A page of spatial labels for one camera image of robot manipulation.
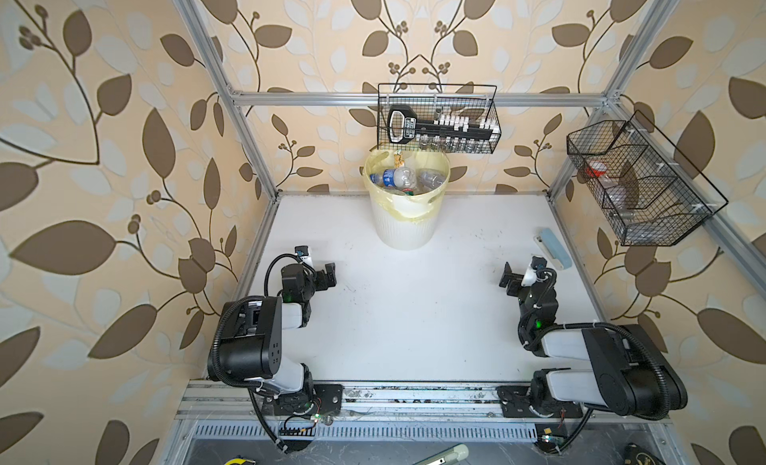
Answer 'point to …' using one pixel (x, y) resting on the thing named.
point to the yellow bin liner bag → (415, 208)
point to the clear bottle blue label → (398, 177)
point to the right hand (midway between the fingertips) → (524, 267)
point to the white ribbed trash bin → (403, 233)
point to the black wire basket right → (649, 193)
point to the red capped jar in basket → (595, 168)
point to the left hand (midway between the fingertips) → (313, 263)
